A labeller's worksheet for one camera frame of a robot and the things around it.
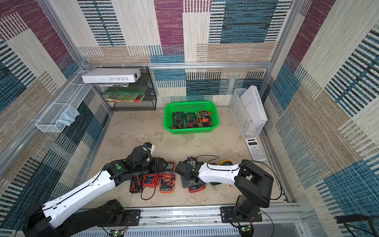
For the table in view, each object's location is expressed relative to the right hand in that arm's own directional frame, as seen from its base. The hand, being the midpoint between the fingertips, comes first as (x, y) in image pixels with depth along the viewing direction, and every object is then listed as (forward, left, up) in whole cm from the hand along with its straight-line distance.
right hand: (191, 179), depth 85 cm
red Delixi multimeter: (-2, +21, +6) cm, 22 cm away
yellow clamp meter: (+9, -21, +2) cm, 23 cm away
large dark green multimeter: (+44, +10, +2) cm, 45 cm away
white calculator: (+18, -41, 0) cm, 45 cm away
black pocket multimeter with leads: (-3, +29, +5) cm, 30 cm away
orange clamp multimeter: (+41, -10, +4) cm, 43 cm away
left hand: (+4, +15, +13) cm, 20 cm away
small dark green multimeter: (+45, +1, +3) cm, 45 cm away
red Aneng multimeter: (-6, -2, +3) cm, 7 cm away
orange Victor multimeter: (-1, +13, +4) cm, 14 cm away
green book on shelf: (+45, +41, +27) cm, 66 cm away
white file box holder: (+27, -37, +10) cm, 47 cm away
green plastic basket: (+54, 0, +6) cm, 54 cm away
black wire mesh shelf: (+52, +36, +19) cm, 66 cm away
